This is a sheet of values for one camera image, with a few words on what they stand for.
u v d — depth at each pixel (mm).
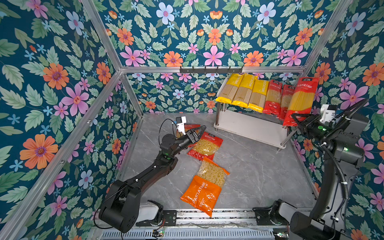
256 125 1099
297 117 602
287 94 805
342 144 427
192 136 652
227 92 816
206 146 958
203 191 784
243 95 789
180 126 687
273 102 749
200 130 1112
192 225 718
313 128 529
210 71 930
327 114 546
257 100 769
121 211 408
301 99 630
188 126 690
